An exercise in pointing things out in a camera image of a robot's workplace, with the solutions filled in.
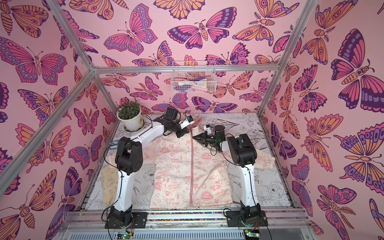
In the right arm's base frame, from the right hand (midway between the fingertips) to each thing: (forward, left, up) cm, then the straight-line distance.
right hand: (195, 137), depth 100 cm
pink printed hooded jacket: (-24, +9, -6) cm, 26 cm away
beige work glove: (-28, +49, -5) cm, 57 cm away
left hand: (+3, +3, +4) cm, 6 cm away
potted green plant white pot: (+11, +44, +10) cm, 46 cm away
